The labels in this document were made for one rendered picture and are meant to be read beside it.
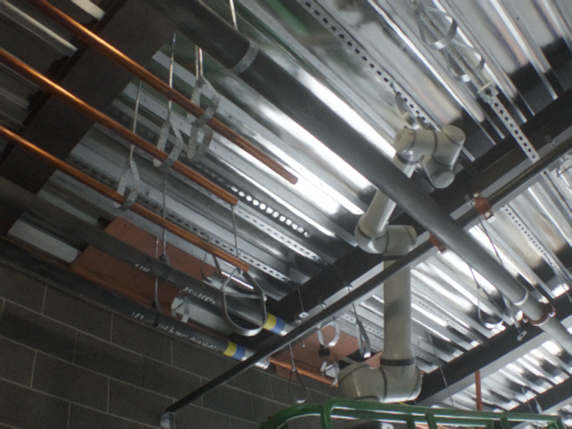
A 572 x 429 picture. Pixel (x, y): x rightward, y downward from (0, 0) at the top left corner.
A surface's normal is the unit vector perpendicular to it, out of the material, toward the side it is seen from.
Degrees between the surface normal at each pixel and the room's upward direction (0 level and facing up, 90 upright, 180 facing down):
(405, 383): 129
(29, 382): 90
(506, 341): 90
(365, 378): 90
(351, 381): 90
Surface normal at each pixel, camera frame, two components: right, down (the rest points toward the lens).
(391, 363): -0.54, -0.08
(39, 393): 0.71, -0.56
